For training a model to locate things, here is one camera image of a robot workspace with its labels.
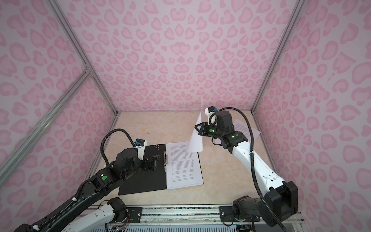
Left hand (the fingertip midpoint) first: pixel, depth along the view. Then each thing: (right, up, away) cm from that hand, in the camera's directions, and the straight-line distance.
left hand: (153, 152), depth 74 cm
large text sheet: (+22, +5, -1) cm, 22 cm away
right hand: (+22, +14, 0) cm, 26 cm away
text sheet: (+15, -13, +15) cm, 25 cm away
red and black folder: (-3, -18, +10) cm, 21 cm away
